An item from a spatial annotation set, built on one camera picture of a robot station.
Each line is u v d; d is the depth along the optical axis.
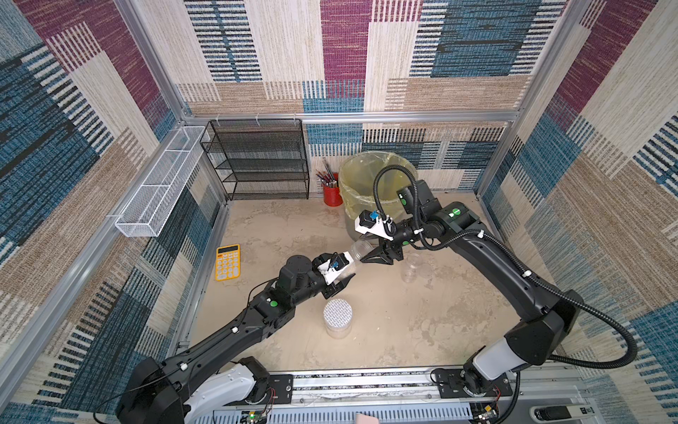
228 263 0.99
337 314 0.75
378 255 0.61
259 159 1.09
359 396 0.73
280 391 0.74
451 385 0.73
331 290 0.66
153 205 0.73
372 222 0.58
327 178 1.12
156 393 0.39
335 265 0.60
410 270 0.94
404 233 0.60
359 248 0.74
